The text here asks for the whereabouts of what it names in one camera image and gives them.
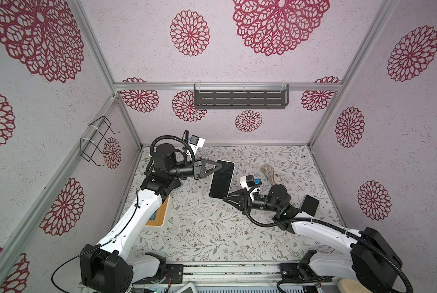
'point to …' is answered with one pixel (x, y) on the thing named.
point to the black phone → (310, 205)
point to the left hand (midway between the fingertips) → (220, 168)
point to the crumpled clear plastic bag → (269, 172)
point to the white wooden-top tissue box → (160, 218)
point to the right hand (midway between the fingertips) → (224, 198)
